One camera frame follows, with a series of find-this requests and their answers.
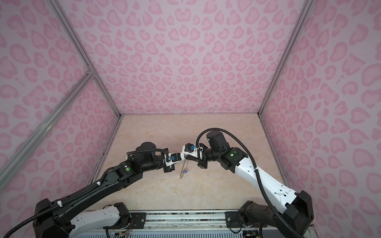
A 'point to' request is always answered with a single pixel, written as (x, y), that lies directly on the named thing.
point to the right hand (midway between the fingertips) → (188, 155)
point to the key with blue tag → (185, 171)
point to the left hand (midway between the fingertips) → (183, 152)
